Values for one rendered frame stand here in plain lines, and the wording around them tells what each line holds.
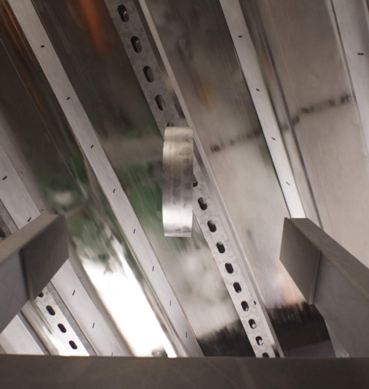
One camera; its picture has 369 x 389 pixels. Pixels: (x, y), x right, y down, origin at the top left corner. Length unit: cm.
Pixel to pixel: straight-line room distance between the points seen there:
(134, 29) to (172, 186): 36
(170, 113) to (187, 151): 29
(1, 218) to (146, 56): 42
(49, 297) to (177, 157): 53
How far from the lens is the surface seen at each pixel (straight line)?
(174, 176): 23
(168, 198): 23
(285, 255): 16
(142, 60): 53
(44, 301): 72
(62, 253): 17
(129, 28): 54
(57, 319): 74
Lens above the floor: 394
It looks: 74 degrees up
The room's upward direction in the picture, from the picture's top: straight up
